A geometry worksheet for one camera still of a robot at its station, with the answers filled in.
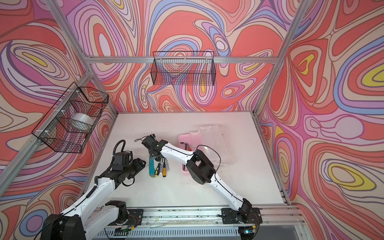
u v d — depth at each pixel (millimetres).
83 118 734
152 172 883
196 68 960
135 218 720
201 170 605
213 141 925
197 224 732
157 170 881
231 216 736
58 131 693
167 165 908
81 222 416
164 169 885
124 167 674
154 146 736
